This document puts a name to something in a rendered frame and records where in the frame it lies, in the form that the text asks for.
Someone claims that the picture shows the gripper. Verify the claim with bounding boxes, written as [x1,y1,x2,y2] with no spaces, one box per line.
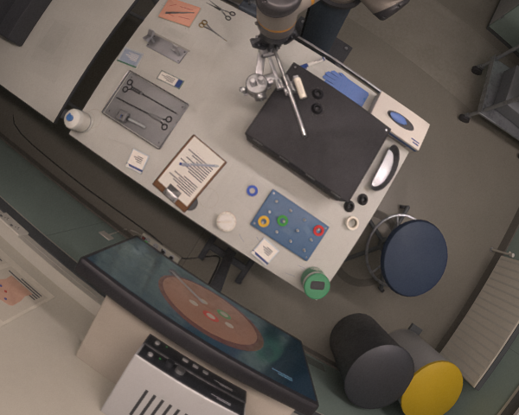
[249,35,292,53]

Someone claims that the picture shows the silver dummy laparoscope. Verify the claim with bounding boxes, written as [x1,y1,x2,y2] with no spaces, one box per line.
[279,60,308,138]

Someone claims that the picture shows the black trainer box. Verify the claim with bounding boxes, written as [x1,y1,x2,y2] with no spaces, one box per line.
[244,62,391,203]

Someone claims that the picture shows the silver round knob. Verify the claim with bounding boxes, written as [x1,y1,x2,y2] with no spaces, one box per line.
[247,73,270,98]

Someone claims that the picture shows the silver scissors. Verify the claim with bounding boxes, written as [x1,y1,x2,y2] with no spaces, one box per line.
[204,0,237,22]

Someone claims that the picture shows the blue gloves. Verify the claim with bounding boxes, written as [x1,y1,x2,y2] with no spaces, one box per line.
[321,70,370,107]

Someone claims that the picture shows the pink suture pad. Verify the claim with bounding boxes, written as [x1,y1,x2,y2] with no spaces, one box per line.
[157,0,202,29]

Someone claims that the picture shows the white and blue label box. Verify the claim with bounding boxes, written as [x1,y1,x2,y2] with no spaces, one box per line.
[156,69,185,90]

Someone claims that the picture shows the long black grasper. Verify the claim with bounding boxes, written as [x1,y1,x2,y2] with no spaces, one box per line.
[115,96,175,131]

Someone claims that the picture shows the light blue card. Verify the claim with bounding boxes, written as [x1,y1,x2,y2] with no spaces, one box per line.
[116,48,145,68]

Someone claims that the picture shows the grey instrument tray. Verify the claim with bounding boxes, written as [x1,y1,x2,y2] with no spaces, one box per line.
[101,69,190,150]

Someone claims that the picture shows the brown clipboard with paper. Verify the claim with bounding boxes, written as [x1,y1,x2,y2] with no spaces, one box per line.
[151,134,227,214]

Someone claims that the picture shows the white glove box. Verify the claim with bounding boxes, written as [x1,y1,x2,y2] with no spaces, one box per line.
[370,91,431,153]

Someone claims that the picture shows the grey clamp tool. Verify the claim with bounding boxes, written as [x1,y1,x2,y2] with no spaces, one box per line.
[115,110,149,130]

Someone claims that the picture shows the white paper packet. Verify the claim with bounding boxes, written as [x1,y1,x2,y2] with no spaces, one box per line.
[250,239,281,266]
[125,148,151,175]

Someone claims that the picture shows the white round cap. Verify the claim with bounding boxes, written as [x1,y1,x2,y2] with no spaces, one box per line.
[215,211,237,233]

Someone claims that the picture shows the blue peg board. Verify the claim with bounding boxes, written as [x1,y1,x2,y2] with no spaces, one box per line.
[249,189,330,262]

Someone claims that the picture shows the white bottle blue cap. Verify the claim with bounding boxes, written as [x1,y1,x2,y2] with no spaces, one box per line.
[62,108,93,132]

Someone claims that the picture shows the grey wheeled cart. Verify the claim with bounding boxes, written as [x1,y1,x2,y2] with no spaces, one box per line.
[458,37,519,163]

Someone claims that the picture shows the dark blue round stool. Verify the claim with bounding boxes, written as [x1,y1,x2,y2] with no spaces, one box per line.
[364,211,450,298]

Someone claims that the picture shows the black flat monitor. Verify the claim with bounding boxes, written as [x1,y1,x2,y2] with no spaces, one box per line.
[74,236,321,414]

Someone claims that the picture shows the black round bin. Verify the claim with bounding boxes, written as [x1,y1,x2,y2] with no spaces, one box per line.
[329,312,416,410]

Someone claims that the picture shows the white control unit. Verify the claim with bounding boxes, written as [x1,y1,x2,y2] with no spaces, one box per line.
[100,332,248,415]

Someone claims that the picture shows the white radiator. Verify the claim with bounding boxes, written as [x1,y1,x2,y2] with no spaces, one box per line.
[439,253,519,389]

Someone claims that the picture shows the grey bin yellow lid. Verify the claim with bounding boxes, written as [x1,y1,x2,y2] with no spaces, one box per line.
[388,327,465,415]

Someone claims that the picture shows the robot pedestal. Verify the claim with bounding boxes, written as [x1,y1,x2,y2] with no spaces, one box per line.
[297,0,356,61]

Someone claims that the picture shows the gold handled scissors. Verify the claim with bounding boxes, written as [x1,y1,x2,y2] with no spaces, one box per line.
[198,18,229,43]

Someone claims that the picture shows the grey rail bracket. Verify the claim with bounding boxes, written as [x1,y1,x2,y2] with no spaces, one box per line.
[142,29,190,65]

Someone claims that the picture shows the white wall socket strip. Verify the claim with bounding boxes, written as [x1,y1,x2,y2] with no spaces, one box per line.
[0,210,28,237]

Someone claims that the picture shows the wall poster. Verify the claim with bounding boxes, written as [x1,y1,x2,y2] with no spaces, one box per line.
[0,233,56,336]

